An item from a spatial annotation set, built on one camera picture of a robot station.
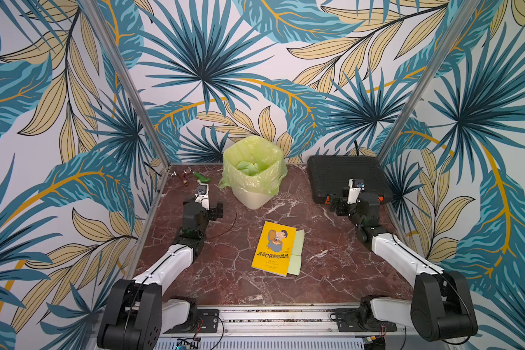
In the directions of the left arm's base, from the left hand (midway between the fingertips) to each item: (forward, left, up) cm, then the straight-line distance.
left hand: (208, 198), depth 85 cm
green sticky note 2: (-20, -34, -15) cm, 43 cm away
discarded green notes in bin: (+21, -14, -4) cm, 25 cm away
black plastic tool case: (+22, -54, -9) cm, 59 cm away
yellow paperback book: (-14, -27, -15) cm, 34 cm away
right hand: (+3, -53, 0) cm, 54 cm away
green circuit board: (-46, +4, -18) cm, 50 cm away
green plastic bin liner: (+18, -24, +4) cm, 31 cm away
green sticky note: (-11, -37, -15) cm, 41 cm away
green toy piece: (+23, +11, -16) cm, 30 cm away
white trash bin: (+6, -17, -10) cm, 21 cm away
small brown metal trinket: (+20, +18, -15) cm, 31 cm away
